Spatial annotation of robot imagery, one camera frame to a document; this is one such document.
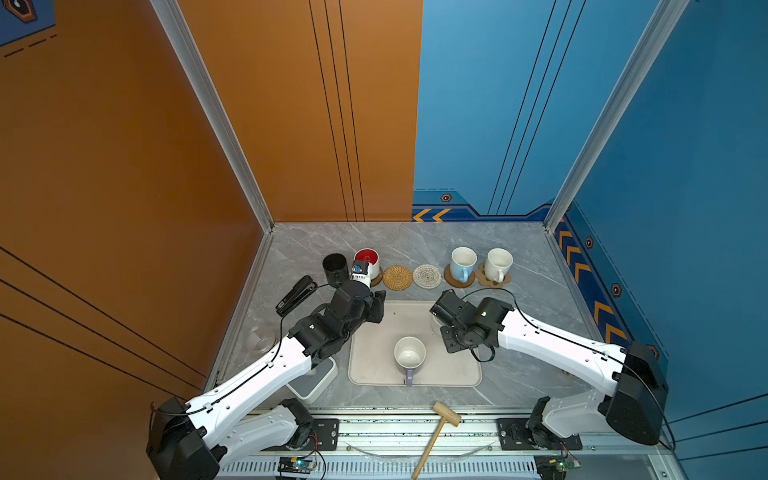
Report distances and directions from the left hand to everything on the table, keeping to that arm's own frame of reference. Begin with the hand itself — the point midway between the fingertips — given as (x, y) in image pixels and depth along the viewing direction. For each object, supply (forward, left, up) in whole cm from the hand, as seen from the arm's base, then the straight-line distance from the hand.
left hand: (379, 289), depth 77 cm
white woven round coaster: (+18, -15, -20) cm, 31 cm away
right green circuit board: (-35, -42, -21) cm, 59 cm away
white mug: (+16, -37, -9) cm, 41 cm away
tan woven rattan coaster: (+17, -5, -19) cm, 27 cm away
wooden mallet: (-25, -18, -19) cm, 36 cm away
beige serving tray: (-11, +2, -21) cm, 24 cm away
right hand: (-9, -19, -11) cm, 23 cm away
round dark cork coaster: (+15, -25, -19) cm, 35 cm away
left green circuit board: (-36, +19, -22) cm, 46 cm away
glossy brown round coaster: (+17, +1, -19) cm, 25 cm away
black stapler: (+9, +27, -18) cm, 34 cm away
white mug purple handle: (-9, -9, -20) cm, 24 cm away
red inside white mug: (+22, +4, -14) cm, 26 cm away
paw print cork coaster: (+19, -34, -18) cm, 43 cm away
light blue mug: (+17, -26, -11) cm, 33 cm away
